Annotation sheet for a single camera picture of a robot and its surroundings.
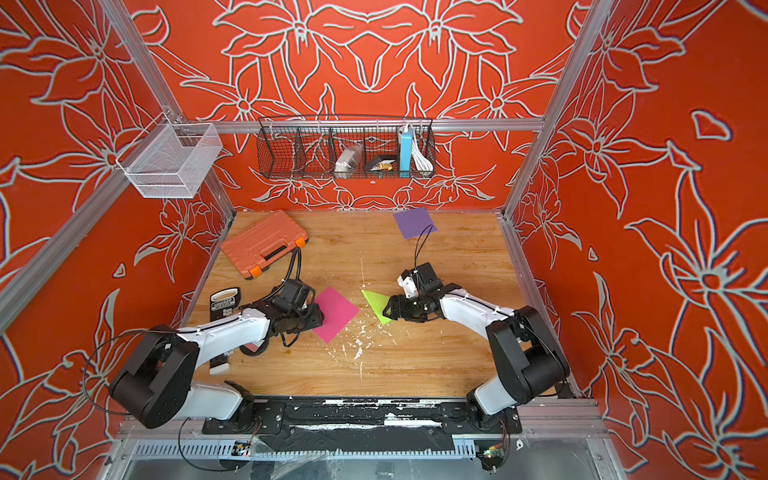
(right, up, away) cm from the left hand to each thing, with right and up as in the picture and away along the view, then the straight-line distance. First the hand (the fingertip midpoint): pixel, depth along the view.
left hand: (321, 316), depth 90 cm
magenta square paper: (+5, +1, +2) cm, 5 cm away
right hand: (+20, +2, -4) cm, 21 cm away
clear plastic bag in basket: (+8, +50, +2) cm, 50 cm away
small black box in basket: (+19, +47, -3) cm, 51 cm away
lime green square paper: (+18, +3, +4) cm, 19 cm away
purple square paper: (+32, +30, +28) cm, 52 cm away
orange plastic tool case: (-27, +21, +12) cm, 36 cm away
